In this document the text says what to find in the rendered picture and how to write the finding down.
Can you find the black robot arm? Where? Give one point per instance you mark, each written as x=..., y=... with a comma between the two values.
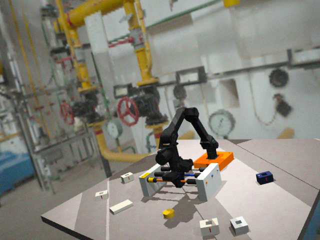
x=170, y=135

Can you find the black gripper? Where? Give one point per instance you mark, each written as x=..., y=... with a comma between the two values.
x=172, y=175

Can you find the yellow cylinder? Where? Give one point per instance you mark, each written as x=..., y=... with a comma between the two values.
x=168, y=213

